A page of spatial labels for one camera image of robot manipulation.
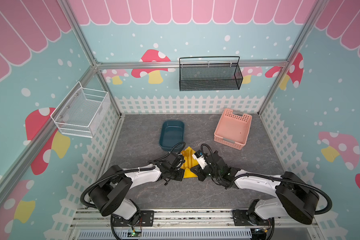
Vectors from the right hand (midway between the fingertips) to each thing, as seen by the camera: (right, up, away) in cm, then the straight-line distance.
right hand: (190, 168), depth 82 cm
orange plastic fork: (-2, +8, -4) cm, 9 cm away
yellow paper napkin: (-1, +5, -5) cm, 7 cm away
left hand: (-5, -7, +5) cm, 10 cm away
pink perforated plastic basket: (+33, +21, +30) cm, 50 cm away
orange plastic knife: (0, +7, -4) cm, 8 cm away
